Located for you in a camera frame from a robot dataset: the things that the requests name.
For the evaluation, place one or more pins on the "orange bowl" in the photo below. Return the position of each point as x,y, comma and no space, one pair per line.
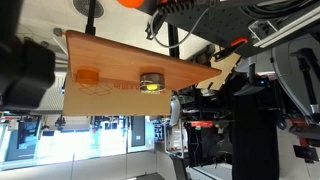
86,76

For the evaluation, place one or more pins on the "yellow object in bowl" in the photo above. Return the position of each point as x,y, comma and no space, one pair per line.
152,87

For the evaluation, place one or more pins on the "grey bowl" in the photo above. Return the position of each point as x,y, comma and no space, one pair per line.
152,79

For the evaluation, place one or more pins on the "white plastic device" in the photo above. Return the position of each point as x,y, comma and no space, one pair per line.
175,111

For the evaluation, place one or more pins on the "wooden table board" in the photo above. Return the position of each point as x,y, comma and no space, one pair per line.
120,103

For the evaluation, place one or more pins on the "black stand pole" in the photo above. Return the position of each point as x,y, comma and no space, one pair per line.
90,16
173,40

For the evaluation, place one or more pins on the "red label strip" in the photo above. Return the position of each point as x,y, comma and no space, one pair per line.
201,124

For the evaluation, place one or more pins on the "small cardboard piece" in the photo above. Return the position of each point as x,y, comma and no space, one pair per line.
226,66

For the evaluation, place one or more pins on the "black perforated mounting board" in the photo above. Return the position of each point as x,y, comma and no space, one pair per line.
220,23

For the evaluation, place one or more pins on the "orange ball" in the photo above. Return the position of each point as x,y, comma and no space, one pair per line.
130,2

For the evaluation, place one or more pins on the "black cloth cover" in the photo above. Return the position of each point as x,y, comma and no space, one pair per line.
255,133

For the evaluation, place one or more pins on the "round ceiling vent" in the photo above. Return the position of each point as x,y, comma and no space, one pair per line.
80,8

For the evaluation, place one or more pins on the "blurry black camera mount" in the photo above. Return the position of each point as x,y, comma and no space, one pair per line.
23,70

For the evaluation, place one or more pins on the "aluminium frame profile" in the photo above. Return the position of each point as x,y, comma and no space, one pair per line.
283,26

